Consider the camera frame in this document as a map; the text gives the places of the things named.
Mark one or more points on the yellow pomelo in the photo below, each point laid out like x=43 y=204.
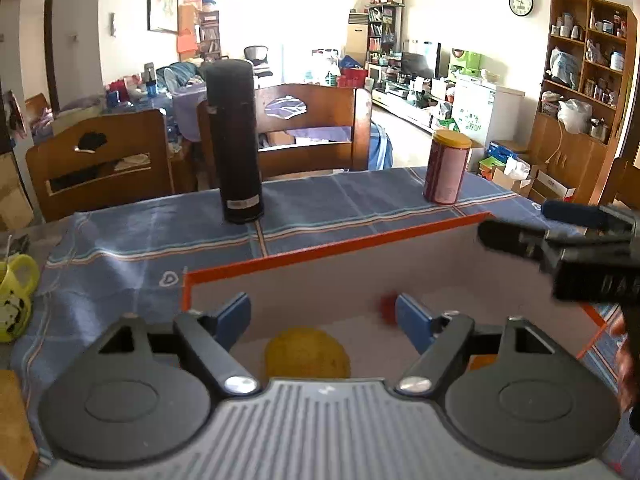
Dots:
x=305 y=352

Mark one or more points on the wooden cutting board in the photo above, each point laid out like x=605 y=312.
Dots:
x=19 y=452

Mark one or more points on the blue plaid tablecloth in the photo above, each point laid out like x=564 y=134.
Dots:
x=131 y=261

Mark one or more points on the red tomato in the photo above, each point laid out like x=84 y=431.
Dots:
x=387 y=309

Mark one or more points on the right wooden chair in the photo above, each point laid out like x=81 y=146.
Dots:
x=622 y=186

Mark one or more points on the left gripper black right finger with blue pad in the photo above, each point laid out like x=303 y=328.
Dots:
x=509 y=392

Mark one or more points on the red canister yellow lid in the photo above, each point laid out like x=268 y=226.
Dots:
x=446 y=165

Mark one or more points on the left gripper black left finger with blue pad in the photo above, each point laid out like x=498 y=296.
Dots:
x=142 y=392

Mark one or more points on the wooden chair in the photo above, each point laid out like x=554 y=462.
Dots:
x=326 y=107
x=102 y=162
x=622 y=186

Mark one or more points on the middle wooden chair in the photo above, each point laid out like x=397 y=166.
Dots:
x=326 y=107

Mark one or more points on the left wooden chair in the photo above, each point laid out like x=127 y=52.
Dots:
x=102 y=162

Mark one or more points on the white cabinet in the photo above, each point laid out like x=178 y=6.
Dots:
x=486 y=112

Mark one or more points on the orange cardboard box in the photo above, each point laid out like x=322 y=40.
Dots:
x=340 y=289

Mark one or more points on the black thermos bottle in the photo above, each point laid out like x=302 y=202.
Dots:
x=232 y=128

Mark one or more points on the round wall clock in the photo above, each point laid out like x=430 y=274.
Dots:
x=521 y=8

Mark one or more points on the wooden bookshelf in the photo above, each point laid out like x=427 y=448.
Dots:
x=591 y=50

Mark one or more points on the yellow-green panda mug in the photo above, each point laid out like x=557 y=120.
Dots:
x=19 y=280

